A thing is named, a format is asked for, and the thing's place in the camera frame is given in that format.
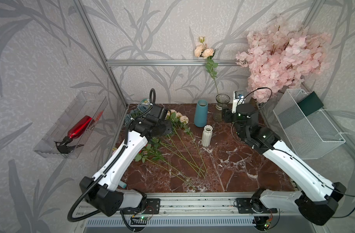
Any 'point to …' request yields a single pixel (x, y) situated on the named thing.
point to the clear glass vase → (221, 99)
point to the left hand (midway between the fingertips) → (169, 128)
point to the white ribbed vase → (207, 136)
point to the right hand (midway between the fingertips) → (231, 103)
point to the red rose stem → (151, 152)
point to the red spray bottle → (64, 147)
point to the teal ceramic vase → (201, 113)
